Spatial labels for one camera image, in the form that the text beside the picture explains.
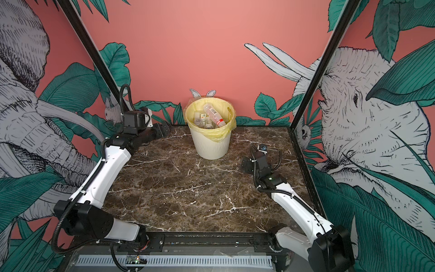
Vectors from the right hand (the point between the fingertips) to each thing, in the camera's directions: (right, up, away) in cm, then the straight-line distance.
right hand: (251, 157), depth 83 cm
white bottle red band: (-19, +23, +8) cm, 30 cm away
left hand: (-42, +15, -4) cm, 45 cm away
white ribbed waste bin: (-22, +4, +9) cm, 24 cm away
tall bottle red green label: (-27, +20, +11) cm, 35 cm away
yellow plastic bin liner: (-14, +27, +14) cm, 33 cm away
